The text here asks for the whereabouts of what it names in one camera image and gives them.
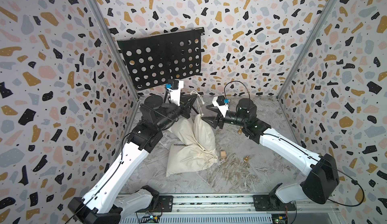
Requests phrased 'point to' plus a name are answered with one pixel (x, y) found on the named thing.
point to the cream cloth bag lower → (185, 158)
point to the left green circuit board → (149, 219)
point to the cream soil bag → (195, 131)
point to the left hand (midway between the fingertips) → (196, 95)
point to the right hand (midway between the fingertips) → (206, 112)
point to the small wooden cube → (223, 154)
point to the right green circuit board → (279, 218)
